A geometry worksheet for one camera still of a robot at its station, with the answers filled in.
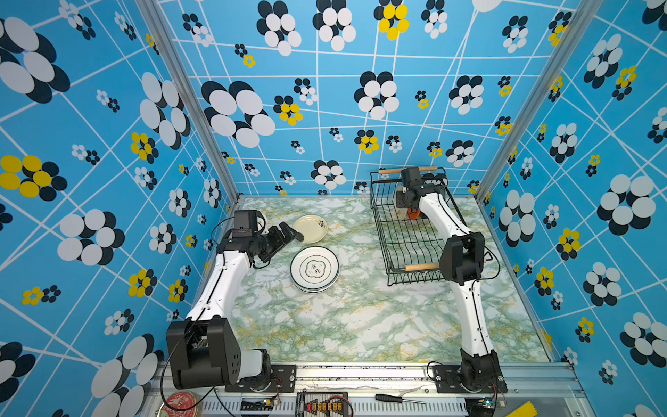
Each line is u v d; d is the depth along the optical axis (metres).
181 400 0.68
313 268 0.94
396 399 0.70
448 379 0.73
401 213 1.11
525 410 0.68
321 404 0.68
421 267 0.76
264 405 0.70
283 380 0.73
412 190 0.79
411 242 1.02
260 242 0.69
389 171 1.05
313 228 1.09
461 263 0.63
